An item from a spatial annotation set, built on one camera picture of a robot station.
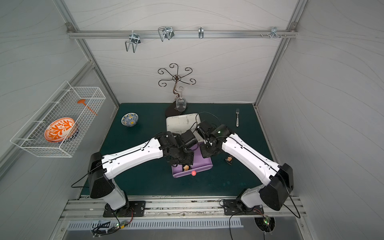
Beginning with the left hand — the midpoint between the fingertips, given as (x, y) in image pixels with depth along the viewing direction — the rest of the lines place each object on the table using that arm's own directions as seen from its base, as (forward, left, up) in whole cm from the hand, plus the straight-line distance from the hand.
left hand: (189, 163), depth 73 cm
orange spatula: (+26, +58, +17) cm, 65 cm away
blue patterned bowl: (+38, +47, -13) cm, 62 cm away
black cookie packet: (-1, +2, -2) cm, 3 cm away
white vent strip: (-24, +18, -16) cm, 34 cm away
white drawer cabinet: (+20, +6, +6) cm, 22 cm away
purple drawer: (-2, -5, +4) cm, 7 cm away
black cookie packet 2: (+9, -23, -15) cm, 29 cm away
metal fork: (+49, -35, -16) cm, 63 cm away
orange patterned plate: (+6, +56, +19) cm, 60 cm away
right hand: (+6, -9, +1) cm, 11 cm away
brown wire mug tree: (+50, +10, +16) cm, 53 cm away
